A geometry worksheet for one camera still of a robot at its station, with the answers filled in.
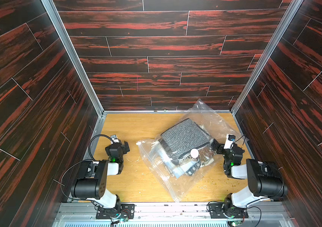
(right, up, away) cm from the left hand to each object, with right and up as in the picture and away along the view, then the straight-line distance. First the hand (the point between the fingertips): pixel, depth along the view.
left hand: (119, 143), depth 95 cm
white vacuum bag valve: (+48, -4, -15) cm, 50 cm away
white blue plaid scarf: (+44, -14, -13) cm, 48 cm away
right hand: (+71, +2, -3) cm, 71 cm away
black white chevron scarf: (+40, +3, -10) cm, 42 cm away
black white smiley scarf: (+47, -15, -13) cm, 51 cm away
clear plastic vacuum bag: (+60, +21, +13) cm, 65 cm away
